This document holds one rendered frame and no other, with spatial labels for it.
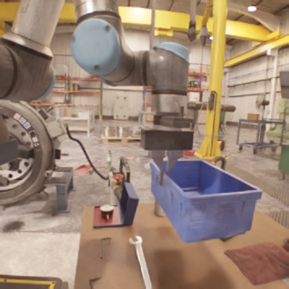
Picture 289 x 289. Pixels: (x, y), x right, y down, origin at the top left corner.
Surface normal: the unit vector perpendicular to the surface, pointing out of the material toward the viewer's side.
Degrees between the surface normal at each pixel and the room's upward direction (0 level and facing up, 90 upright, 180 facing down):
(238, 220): 90
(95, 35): 95
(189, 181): 90
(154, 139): 90
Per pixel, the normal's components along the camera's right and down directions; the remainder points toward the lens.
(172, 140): 0.22, 0.18
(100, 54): -0.18, 0.25
